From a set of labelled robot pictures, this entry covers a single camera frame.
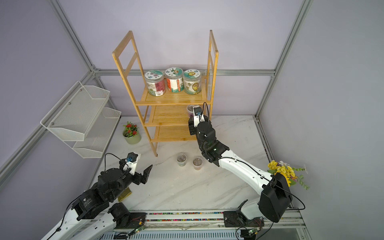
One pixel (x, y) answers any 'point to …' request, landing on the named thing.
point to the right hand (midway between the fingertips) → (197, 117)
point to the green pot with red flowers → (130, 133)
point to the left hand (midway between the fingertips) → (142, 164)
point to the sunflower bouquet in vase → (289, 173)
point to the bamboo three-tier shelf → (165, 117)
